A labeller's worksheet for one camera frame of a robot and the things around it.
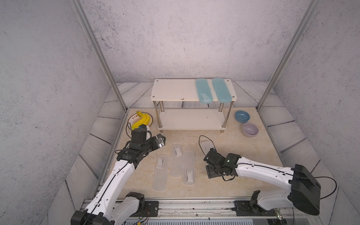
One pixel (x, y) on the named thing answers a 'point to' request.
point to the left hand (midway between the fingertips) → (162, 140)
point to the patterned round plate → (134, 117)
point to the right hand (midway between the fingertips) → (213, 171)
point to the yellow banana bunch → (145, 120)
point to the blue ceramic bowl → (242, 116)
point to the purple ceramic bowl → (250, 130)
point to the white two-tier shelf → (186, 90)
